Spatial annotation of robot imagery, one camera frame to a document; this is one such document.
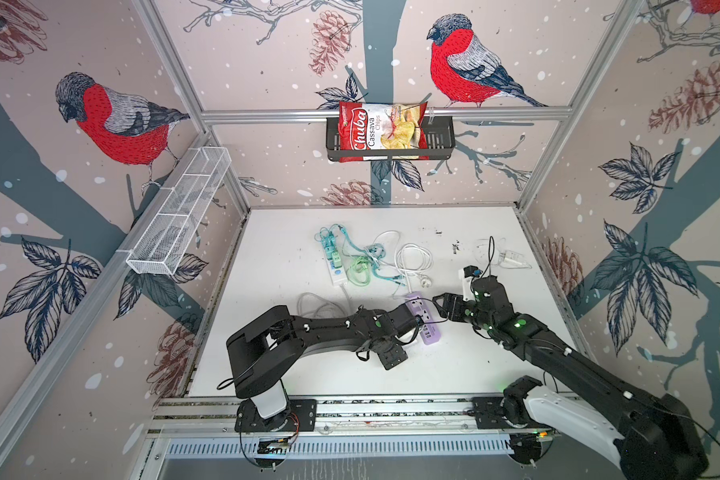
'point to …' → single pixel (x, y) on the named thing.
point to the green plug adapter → (336, 259)
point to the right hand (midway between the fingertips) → (438, 305)
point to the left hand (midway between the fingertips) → (393, 347)
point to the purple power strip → (429, 332)
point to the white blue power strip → (336, 272)
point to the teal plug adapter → (329, 243)
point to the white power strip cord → (412, 259)
